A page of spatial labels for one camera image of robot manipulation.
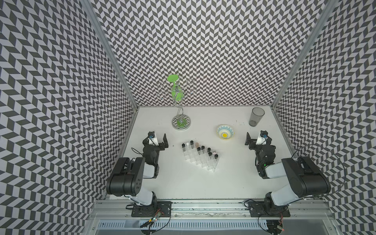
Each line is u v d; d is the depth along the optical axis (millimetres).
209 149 868
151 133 766
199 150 886
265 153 738
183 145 892
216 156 847
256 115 969
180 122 1075
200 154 896
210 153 865
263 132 741
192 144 912
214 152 864
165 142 834
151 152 707
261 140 780
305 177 451
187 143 902
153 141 759
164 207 741
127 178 453
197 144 897
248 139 820
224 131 1019
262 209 725
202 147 887
